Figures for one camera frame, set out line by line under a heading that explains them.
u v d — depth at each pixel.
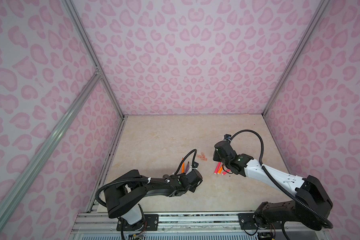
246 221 0.74
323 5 0.69
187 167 0.90
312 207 0.41
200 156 0.97
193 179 0.67
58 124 0.64
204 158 0.95
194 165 0.76
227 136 0.75
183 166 0.91
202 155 0.98
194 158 0.75
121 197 0.44
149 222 0.77
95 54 0.86
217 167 0.91
